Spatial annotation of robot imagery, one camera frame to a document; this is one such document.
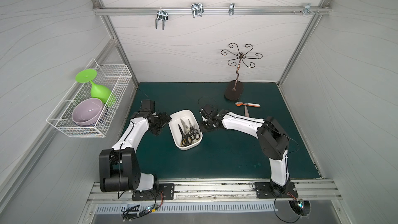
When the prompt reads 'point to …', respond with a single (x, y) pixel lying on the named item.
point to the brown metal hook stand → (234, 89)
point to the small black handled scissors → (193, 132)
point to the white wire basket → (115, 77)
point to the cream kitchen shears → (186, 128)
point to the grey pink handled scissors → (246, 111)
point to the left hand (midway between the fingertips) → (168, 123)
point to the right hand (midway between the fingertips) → (200, 127)
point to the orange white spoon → (240, 103)
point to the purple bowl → (87, 112)
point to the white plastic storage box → (176, 134)
